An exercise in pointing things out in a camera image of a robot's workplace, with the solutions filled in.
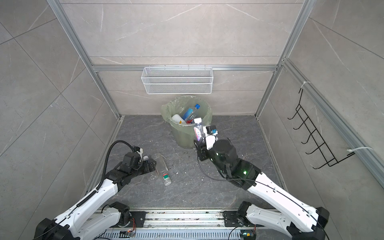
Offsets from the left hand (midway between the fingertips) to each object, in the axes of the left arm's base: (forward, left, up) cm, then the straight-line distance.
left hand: (150, 160), depth 84 cm
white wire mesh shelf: (+50, -16, +20) cm, 56 cm away
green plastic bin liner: (+33, -17, +12) cm, 39 cm away
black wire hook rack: (-9, -82, +22) cm, 85 cm away
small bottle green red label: (-10, -10, -7) cm, 16 cm away
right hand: (-2, -27, +23) cm, 36 cm away
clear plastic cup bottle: (0, -5, -6) cm, 8 cm away
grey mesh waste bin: (+13, -20, +7) cm, 25 cm away
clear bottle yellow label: (+22, -16, +11) cm, 29 cm away
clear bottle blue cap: (+31, -23, +7) cm, 40 cm away
